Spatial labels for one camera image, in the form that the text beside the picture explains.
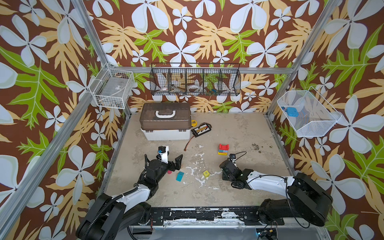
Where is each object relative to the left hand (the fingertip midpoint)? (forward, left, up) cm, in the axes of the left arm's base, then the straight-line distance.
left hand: (174, 152), depth 84 cm
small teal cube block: (+6, -30, -9) cm, 31 cm away
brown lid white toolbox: (+16, +6, +8) cm, 19 cm away
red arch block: (+7, -32, -6) cm, 33 cm away
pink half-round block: (-7, +3, -11) cm, 14 cm away
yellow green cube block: (-9, -19, -10) cm, 23 cm away
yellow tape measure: (+30, -12, -10) cm, 34 cm away
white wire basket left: (+31, +38, +21) cm, 53 cm away
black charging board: (+26, -19, -10) cm, 33 cm away
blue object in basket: (+19, -69, +14) cm, 73 cm away
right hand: (-7, -30, -12) cm, 33 cm away
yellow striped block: (+5, -29, -10) cm, 31 cm away
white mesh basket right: (+11, -76, +19) cm, 79 cm away
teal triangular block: (-10, -3, -12) cm, 16 cm away
